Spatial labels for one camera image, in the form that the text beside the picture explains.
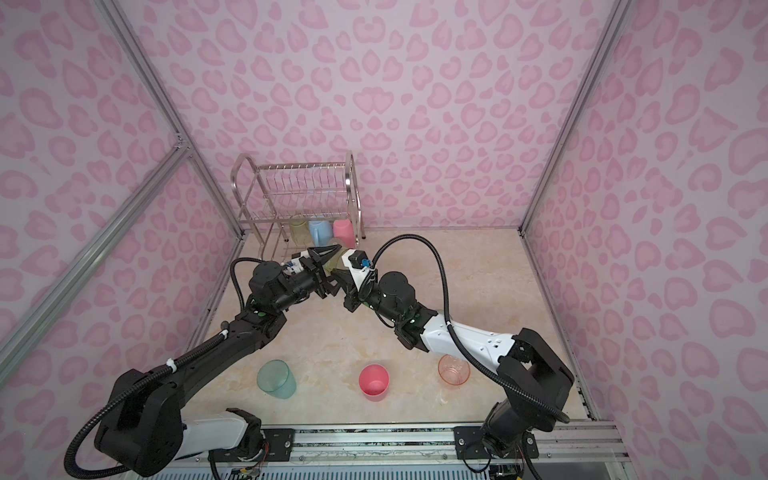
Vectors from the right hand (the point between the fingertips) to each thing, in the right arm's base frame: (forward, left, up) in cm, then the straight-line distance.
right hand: (334, 270), depth 71 cm
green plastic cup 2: (+2, -1, +2) cm, 3 cm away
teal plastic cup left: (-17, +18, -26) cm, 36 cm away
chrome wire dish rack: (+46, +28, -14) cm, 56 cm away
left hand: (+4, -3, +2) cm, 5 cm away
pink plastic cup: (+29, +4, -16) cm, 34 cm away
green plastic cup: (+32, +21, -20) cm, 43 cm away
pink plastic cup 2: (-17, -9, -28) cm, 34 cm away
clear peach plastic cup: (-14, -31, -29) cm, 44 cm away
